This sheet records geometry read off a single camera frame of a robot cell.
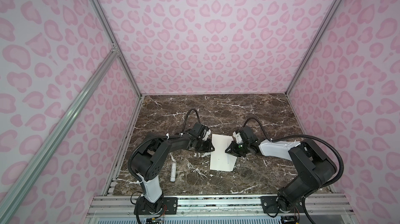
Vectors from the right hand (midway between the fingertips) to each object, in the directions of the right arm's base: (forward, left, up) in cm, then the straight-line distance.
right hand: (226, 150), depth 88 cm
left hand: (+2, +6, -1) cm, 7 cm away
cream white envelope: (-4, +3, -3) cm, 7 cm away
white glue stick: (-12, +28, -1) cm, 31 cm away
